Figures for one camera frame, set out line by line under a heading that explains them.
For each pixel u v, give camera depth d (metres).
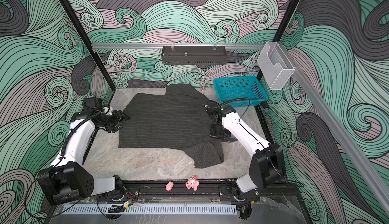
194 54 0.95
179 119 1.02
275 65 0.79
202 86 1.17
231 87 1.10
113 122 0.70
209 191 0.75
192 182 0.73
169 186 0.74
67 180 0.39
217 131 0.67
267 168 0.41
